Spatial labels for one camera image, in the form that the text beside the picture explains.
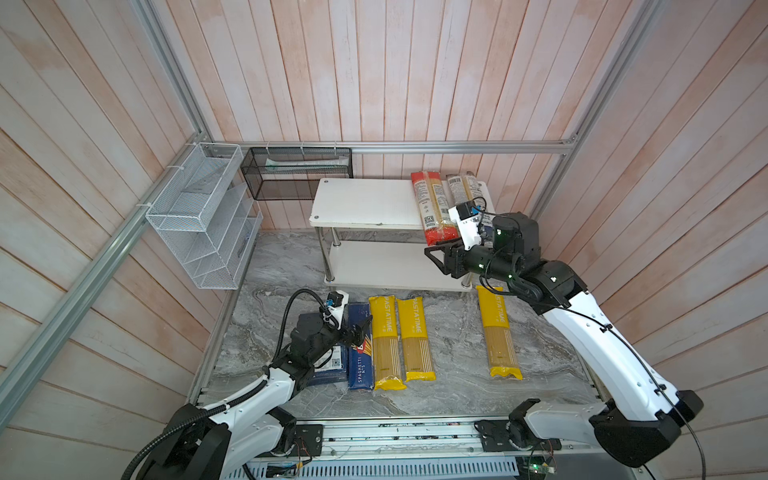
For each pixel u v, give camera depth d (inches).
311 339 24.4
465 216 21.7
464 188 31.4
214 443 16.1
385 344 34.7
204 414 17.4
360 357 33.0
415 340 34.7
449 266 22.6
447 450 28.8
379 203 31.4
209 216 28.3
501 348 34.5
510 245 18.8
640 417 15.3
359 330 28.8
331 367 30.7
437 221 28.0
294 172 35.3
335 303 27.2
